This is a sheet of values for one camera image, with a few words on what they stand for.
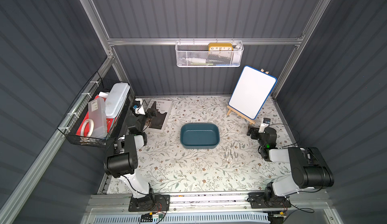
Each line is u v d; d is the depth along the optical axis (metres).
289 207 0.72
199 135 1.00
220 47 0.87
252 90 0.88
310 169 0.46
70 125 0.61
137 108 0.75
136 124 0.72
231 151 0.91
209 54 0.90
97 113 0.68
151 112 0.82
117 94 0.77
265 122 0.81
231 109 1.03
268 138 0.71
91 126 0.63
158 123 1.00
